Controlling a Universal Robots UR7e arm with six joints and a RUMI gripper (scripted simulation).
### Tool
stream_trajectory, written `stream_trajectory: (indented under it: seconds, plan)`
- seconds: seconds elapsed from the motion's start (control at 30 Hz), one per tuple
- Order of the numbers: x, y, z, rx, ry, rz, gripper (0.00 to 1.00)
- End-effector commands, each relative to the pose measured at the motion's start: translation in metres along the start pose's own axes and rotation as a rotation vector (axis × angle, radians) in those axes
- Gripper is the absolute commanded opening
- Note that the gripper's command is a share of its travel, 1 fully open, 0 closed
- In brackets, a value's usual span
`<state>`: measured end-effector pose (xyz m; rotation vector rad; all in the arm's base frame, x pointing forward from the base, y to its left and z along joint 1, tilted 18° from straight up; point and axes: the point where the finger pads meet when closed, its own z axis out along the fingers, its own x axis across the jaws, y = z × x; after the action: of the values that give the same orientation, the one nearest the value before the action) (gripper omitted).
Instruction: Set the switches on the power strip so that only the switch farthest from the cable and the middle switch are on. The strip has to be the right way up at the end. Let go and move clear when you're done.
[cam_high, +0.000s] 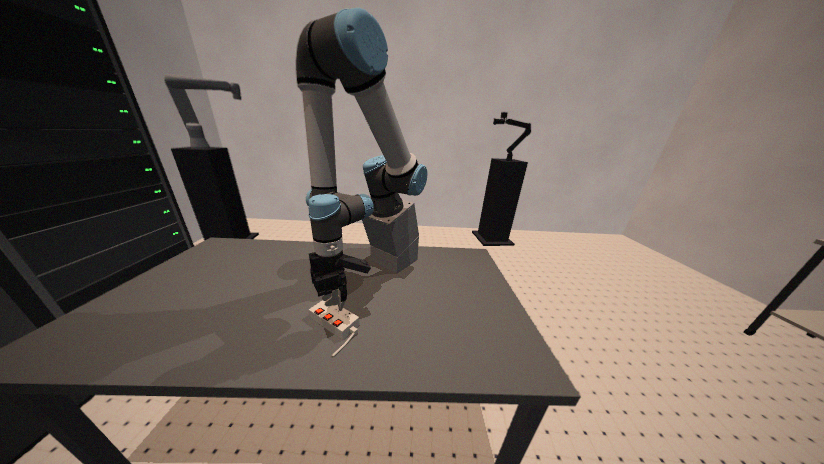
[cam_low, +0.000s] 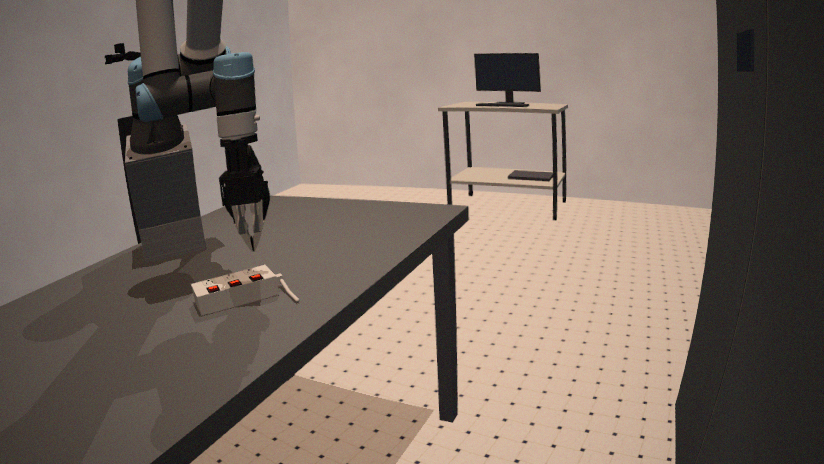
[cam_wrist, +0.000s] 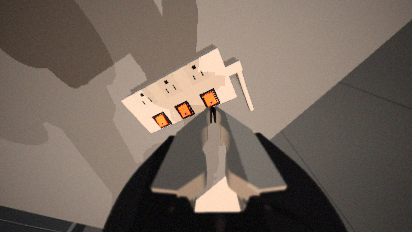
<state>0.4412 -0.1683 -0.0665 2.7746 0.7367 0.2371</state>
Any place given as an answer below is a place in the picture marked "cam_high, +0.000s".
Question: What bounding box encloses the white power strip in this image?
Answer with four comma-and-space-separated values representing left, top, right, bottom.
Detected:
309, 300, 359, 355

